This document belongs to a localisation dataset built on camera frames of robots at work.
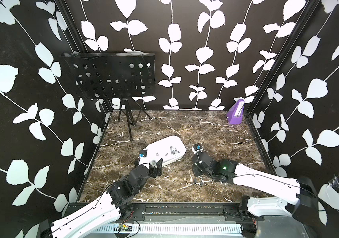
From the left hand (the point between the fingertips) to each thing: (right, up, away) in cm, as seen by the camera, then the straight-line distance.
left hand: (155, 157), depth 77 cm
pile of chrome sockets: (+22, -16, +7) cm, 28 cm away
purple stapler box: (+55, +25, +31) cm, 68 cm away
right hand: (+19, -3, +1) cm, 19 cm away
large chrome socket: (-1, -2, +17) cm, 17 cm away
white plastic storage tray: (+7, 0, +20) cm, 22 cm away
